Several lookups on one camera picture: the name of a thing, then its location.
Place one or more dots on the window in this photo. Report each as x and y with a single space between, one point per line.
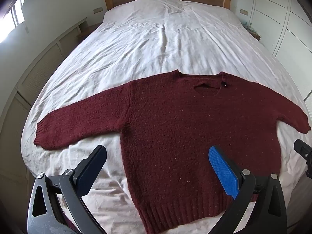
14 17

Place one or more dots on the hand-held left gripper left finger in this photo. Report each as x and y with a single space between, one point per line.
91 170

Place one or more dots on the dark red knit sweater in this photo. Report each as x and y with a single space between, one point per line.
185 131

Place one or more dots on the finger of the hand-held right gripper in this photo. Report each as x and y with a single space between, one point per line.
303 150

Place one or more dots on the bed with white sheet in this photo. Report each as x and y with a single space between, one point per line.
151 41

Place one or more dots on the white built-in wardrobe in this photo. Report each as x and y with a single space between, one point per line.
280 24

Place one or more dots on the small clutter on nightstand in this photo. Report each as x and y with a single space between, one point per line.
249 26

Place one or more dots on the beige wall switch plate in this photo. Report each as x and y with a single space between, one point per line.
244 11
97 10

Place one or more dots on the wooden nightstand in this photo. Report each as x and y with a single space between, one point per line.
89 33
253 34

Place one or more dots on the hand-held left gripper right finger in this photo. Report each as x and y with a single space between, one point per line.
224 173

